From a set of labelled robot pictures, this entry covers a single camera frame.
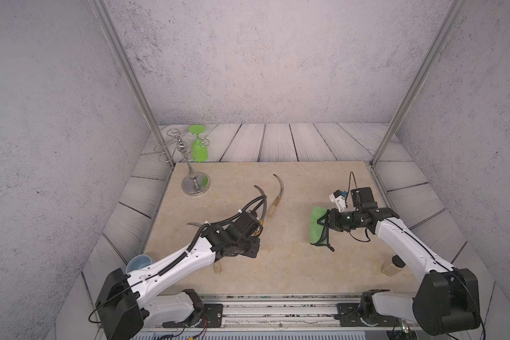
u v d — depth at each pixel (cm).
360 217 61
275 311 75
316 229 81
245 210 61
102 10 70
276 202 103
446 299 40
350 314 71
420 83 88
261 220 81
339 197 77
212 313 73
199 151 108
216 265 83
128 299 40
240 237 58
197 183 112
